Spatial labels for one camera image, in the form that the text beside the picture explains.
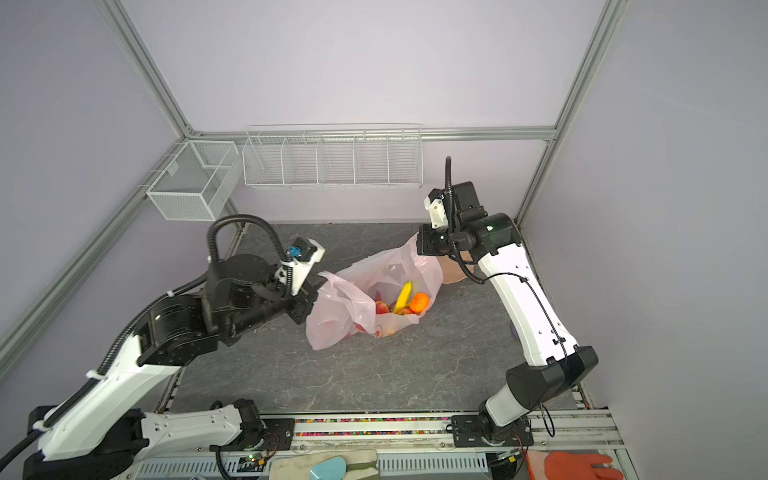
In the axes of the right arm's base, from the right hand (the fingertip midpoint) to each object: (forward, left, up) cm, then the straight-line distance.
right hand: (418, 242), depth 73 cm
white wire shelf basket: (+45, +26, -5) cm, 52 cm away
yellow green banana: (-3, +3, -21) cm, 21 cm away
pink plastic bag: (-17, +16, 0) cm, 24 cm away
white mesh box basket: (+34, +71, -7) cm, 79 cm away
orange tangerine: (-8, -1, -15) cm, 17 cm away
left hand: (-16, +19, +6) cm, 25 cm away
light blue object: (-43, +21, -30) cm, 56 cm away
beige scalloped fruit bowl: (-4, -9, -7) cm, 12 cm away
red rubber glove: (-43, -34, -31) cm, 63 cm away
